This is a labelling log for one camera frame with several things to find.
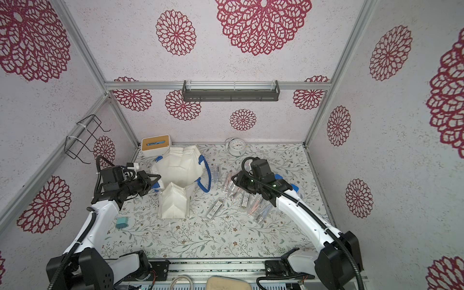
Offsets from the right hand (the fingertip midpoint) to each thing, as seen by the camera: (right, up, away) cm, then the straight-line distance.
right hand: (233, 179), depth 78 cm
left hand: (-32, +1, +2) cm, 32 cm away
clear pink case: (+14, -16, +14) cm, 25 cm away
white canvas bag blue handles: (-31, +3, +27) cm, 41 cm away
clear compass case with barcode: (+7, -12, +15) cm, 20 cm away
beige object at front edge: (-5, -38, -10) cm, 40 cm away
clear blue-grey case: (-9, +1, +27) cm, 28 cm away
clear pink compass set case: (-1, -3, 0) cm, 4 cm away
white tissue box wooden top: (-49, +18, +37) cm, 64 cm away
